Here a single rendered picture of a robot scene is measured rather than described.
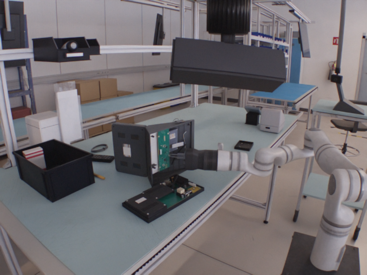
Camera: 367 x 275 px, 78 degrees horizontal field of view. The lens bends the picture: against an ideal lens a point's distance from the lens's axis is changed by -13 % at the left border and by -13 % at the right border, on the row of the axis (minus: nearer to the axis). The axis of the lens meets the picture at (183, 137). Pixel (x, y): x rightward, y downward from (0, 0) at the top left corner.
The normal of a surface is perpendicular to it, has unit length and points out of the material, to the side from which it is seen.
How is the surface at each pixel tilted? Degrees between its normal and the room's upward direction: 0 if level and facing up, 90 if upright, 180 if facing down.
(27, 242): 0
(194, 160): 90
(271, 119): 90
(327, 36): 90
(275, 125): 90
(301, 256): 0
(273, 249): 0
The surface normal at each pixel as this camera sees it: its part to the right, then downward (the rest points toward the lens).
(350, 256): 0.00, -0.95
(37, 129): -0.58, 0.26
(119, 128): -0.35, 0.30
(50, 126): 0.82, 0.18
